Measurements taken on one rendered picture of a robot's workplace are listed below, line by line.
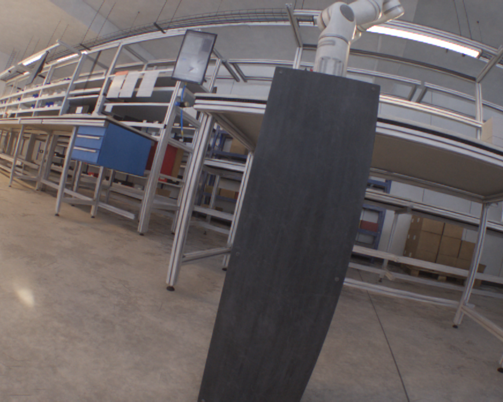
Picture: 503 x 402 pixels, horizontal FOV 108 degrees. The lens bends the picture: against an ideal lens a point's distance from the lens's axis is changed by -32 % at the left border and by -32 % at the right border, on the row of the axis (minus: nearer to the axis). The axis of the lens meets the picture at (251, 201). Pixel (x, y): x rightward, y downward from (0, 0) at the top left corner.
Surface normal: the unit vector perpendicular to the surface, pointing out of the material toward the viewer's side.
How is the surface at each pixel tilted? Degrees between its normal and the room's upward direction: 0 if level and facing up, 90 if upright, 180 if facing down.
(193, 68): 101
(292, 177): 90
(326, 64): 90
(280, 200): 90
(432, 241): 90
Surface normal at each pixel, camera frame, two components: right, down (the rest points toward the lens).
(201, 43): 0.06, 0.20
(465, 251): -0.32, -0.09
